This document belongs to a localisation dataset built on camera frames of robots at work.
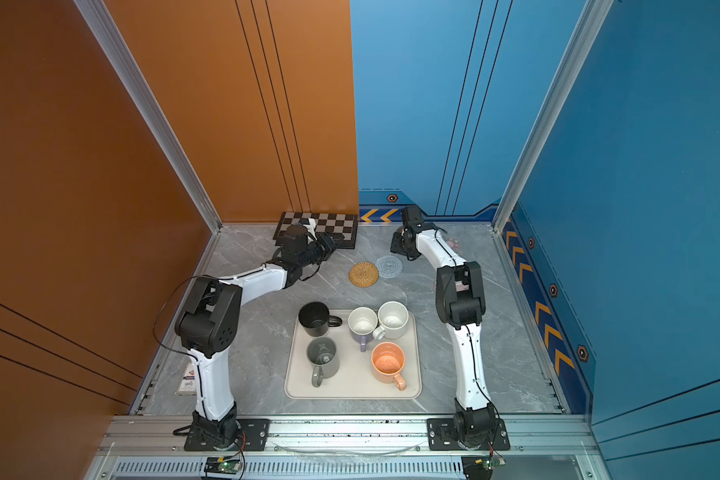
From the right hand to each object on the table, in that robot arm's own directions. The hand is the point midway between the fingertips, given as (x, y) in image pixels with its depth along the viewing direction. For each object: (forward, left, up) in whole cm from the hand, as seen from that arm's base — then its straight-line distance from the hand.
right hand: (396, 247), depth 107 cm
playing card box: (-46, +59, -3) cm, 75 cm away
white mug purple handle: (-28, +12, -3) cm, 30 cm away
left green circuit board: (-63, +45, -6) cm, 78 cm away
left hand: (-5, +17, +12) cm, 22 cm away
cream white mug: (-27, +2, -3) cm, 27 cm away
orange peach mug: (-39, +4, -5) cm, 39 cm away
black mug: (-28, +26, +1) cm, 38 cm away
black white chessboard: (+13, +27, 0) cm, 31 cm away
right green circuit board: (-63, -18, -6) cm, 66 cm away
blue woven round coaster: (-6, +3, -4) cm, 7 cm away
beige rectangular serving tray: (-44, +14, -6) cm, 46 cm away
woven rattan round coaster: (-9, +12, -5) cm, 15 cm away
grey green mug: (-38, +23, -3) cm, 45 cm away
